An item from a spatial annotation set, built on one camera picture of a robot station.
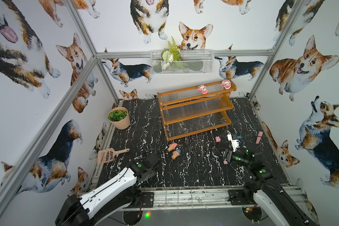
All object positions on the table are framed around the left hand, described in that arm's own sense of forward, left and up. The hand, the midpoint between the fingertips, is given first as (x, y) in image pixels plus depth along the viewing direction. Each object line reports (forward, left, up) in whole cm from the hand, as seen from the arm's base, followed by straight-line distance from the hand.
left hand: (149, 170), depth 81 cm
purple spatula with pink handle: (+21, -73, -2) cm, 76 cm away
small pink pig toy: (+19, -44, -1) cm, 48 cm away
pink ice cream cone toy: (+14, -13, 0) cm, 19 cm away
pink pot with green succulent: (+31, +21, +11) cm, 39 cm away
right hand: (+5, -36, +14) cm, 39 cm away
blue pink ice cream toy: (+9, -15, 0) cm, 18 cm away
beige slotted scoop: (+11, +28, -3) cm, 30 cm away
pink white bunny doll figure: (+42, -47, +28) cm, 69 cm away
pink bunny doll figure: (+38, -32, +29) cm, 57 cm away
